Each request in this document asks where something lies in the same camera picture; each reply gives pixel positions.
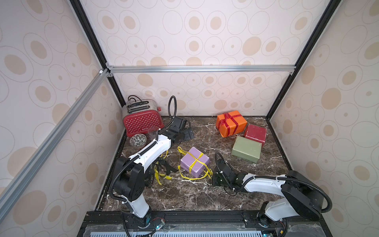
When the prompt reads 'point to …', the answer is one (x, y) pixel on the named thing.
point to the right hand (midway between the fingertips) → (215, 177)
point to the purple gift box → (187, 161)
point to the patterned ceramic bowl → (138, 140)
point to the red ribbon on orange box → (224, 122)
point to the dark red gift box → (255, 133)
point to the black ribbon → (149, 173)
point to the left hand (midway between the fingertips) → (192, 133)
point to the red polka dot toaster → (142, 116)
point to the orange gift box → (230, 123)
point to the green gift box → (246, 148)
